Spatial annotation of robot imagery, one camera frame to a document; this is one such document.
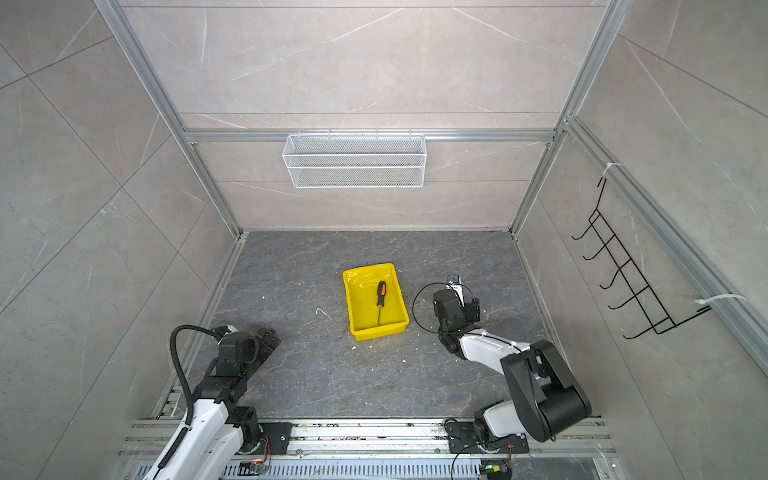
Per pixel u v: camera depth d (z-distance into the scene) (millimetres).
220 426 555
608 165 700
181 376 571
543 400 432
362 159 996
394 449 729
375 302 980
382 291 984
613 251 727
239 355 646
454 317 700
